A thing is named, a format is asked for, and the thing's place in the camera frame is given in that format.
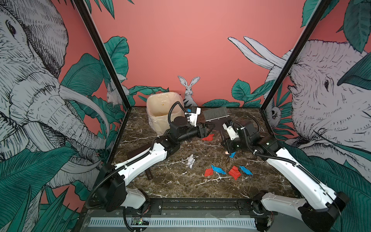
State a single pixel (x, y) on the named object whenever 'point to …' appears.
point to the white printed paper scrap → (191, 160)
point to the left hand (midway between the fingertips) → (214, 124)
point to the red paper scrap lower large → (235, 172)
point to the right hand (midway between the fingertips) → (221, 141)
